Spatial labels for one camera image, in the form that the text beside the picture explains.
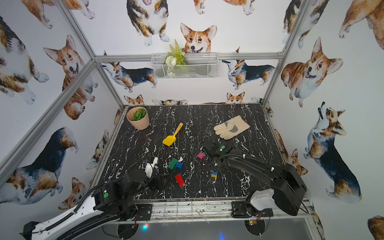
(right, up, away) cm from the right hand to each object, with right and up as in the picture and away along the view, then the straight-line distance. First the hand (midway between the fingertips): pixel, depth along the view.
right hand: (212, 168), depth 79 cm
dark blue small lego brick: (-19, -1, +9) cm, 21 cm away
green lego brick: (-23, -1, +10) cm, 25 cm away
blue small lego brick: (+2, -5, +7) cm, 9 cm away
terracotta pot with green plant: (-48, +27, +21) cm, 59 cm away
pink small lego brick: (-6, +3, +13) cm, 15 cm away
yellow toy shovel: (-27, +12, +21) cm, 37 cm away
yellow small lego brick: (+2, -6, +5) cm, 8 cm away
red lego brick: (-18, -8, +5) cm, 20 cm away
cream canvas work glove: (+14, +20, +27) cm, 36 cm away
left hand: (-23, 0, -6) cm, 24 cm away
